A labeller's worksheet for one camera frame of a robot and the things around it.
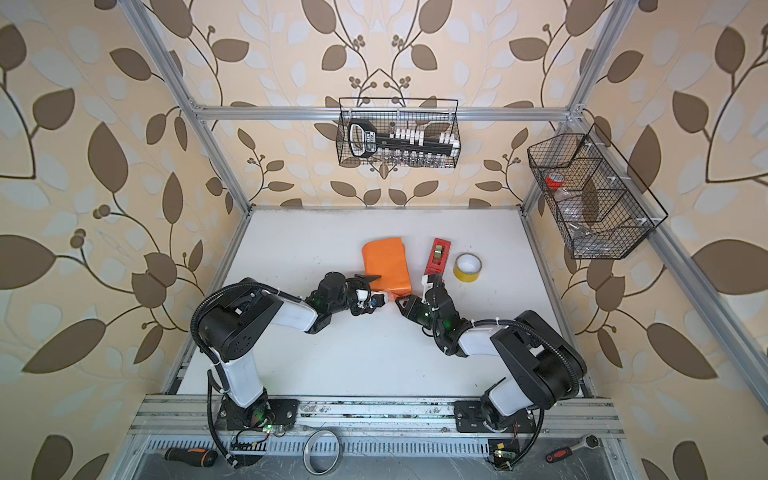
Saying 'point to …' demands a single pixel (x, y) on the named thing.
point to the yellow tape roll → (467, 267)
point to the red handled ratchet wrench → (589, 442)
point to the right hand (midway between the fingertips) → (398, 304)
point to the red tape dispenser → (438, 258)
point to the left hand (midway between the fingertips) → (379, 280)
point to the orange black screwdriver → (194, 456)
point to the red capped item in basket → (554, 180)
